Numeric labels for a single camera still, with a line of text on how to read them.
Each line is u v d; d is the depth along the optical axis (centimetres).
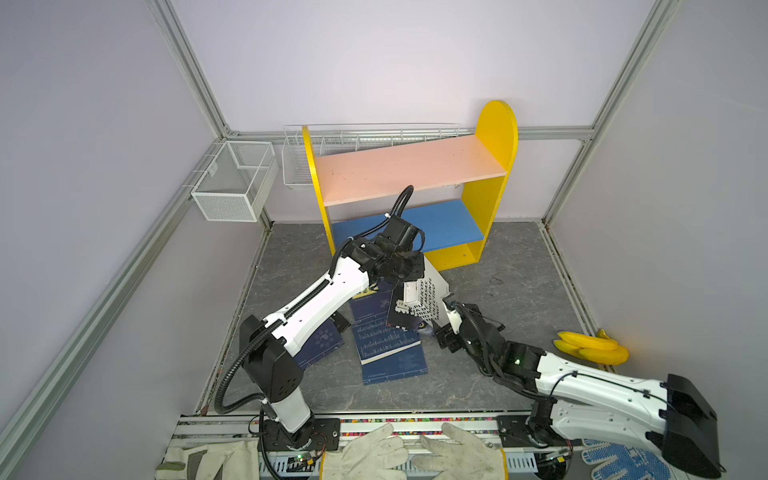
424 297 77
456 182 76
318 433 73
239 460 69
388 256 53
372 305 97
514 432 74
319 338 89
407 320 90
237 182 102
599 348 83
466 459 70
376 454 71
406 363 85
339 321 93
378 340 87
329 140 94
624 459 71
